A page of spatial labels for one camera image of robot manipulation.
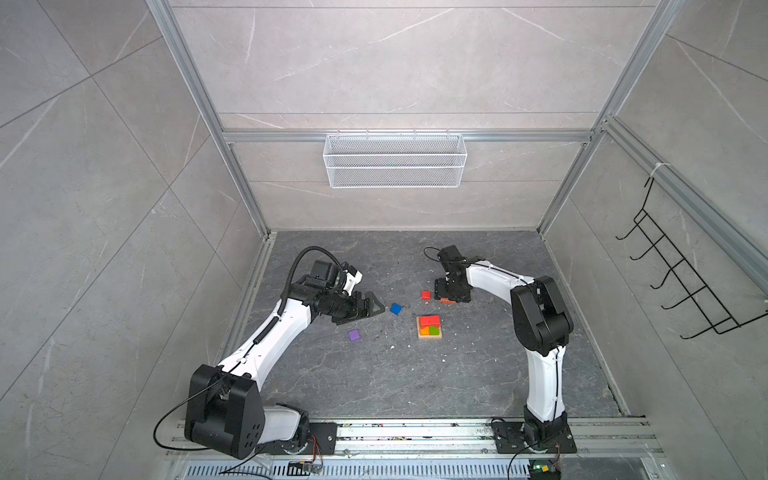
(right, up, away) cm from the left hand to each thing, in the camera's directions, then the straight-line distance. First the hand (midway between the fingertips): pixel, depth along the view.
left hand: (372, 306), depth 80 cm
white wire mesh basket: (+6, +47, +20) cm, 51 cm away
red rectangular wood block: (+17, -6, +10) cm, 21 cm away
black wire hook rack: (+71, +1, -22) cm, 74 cm away
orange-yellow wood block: (+16, -10, +10) cm, 21 cm away
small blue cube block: (+7, -4, +18) cm, 19 cm away
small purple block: (-6, -11, +10) cm, 16 cm away
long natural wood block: (+17, -11, +10) cm, 23 cm away
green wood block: (+18, -9, +10) cm, 23 cm away
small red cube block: (+17, 0, +21) cm, 27 cm away
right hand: (+24, +1, +22) cm, 32 cm away
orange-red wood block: (+23, -1, +12) cm, 26 cm away
